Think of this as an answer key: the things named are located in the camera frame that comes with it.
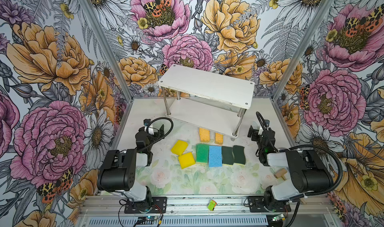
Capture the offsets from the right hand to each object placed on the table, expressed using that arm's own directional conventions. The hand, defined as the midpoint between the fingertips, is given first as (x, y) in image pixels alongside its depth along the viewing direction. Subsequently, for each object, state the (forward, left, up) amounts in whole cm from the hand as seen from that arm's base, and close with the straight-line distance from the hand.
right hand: (258, 130), depth 94 cm
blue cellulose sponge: (-14, +28, -4) cm, 32 cm away
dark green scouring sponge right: (-14, +14, -7) cm, 21 cm away
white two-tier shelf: (+2, +30, +25) cm, 39 cm away
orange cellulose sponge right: (-2, +24, -6) cm, 25 cm away
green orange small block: (-38, +32, -6) cm, 50 cm away
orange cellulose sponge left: (0, +33, -4) cm, 34 cm away
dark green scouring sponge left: (-13, +20, -7) cm, 25 cm away
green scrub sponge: (-12, +35, -6) cm, 38 cm away
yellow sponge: (-6, +49, -7) cm, 50 cm away
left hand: (+2, +63, +2) cm, 63 cm away
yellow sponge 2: (-15, +45, -7) cm, 48 cm away
